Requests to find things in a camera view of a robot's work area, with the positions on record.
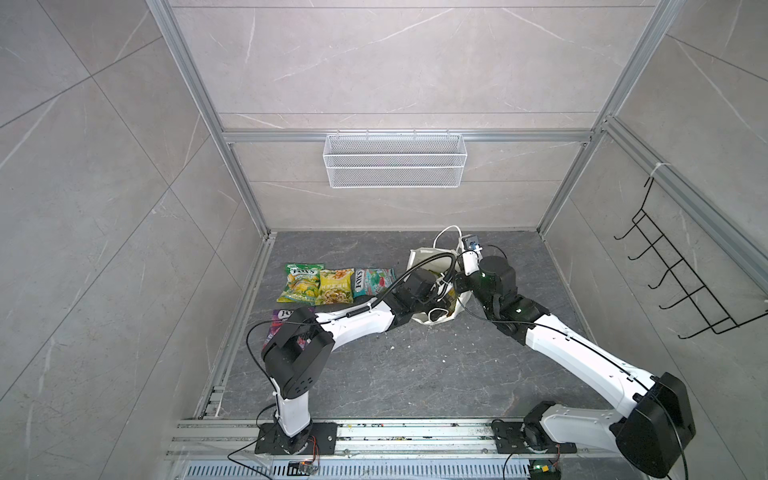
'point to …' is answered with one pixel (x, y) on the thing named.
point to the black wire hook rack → (687, 294)
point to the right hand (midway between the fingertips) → (459, 254)
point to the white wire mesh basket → (390, 161)
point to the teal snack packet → (372, 281)
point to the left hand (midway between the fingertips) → (449, 290)
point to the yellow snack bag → (335, 286)
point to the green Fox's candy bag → (302, 283)
